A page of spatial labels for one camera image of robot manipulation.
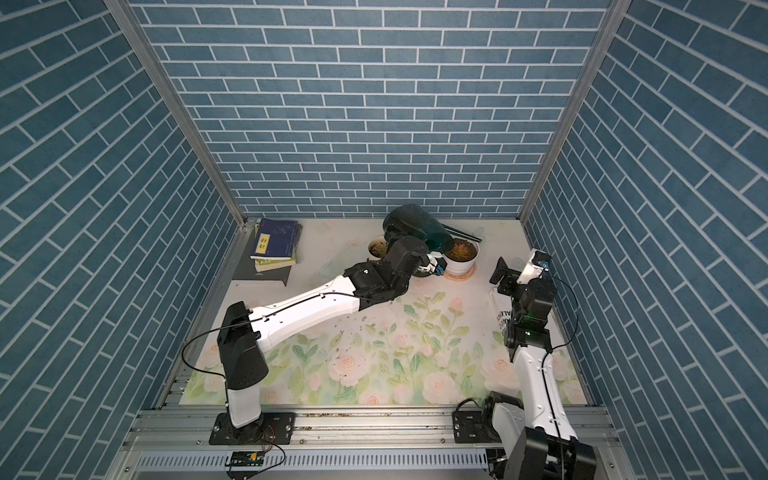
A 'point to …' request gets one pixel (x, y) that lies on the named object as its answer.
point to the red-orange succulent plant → (460, 250)
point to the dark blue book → (277, 239)
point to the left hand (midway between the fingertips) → (409, 234)
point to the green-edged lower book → (262, 265)
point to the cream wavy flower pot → (377, 248)
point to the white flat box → (503, 301)
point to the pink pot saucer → (461, 278)
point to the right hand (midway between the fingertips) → (521, 264)
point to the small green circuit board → (245, 459)
